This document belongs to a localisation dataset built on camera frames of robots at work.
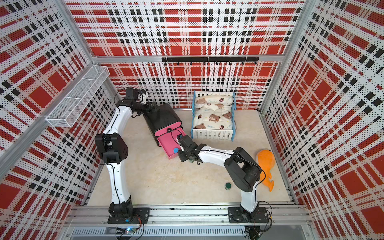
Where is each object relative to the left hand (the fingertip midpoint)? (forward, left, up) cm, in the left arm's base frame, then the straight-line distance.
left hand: (155, 107), depth 98 cm
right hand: (-27, -20, -12) cm, 36 cm away
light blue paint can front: (-27, -15, -10) cm, 33 cm away
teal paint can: (-42, -26, +7) cm, 50 cm away
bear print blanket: (+4, -39, -9) cm, 41 cm away
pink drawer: (-21, -11, -10) cm, 26 cm away
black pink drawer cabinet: (-16, -9, +1) cm, 18 cm away
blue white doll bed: (-14, -45, -12) cm, 49 cm away
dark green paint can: (-46, -45, -15) cm, 67 cm away
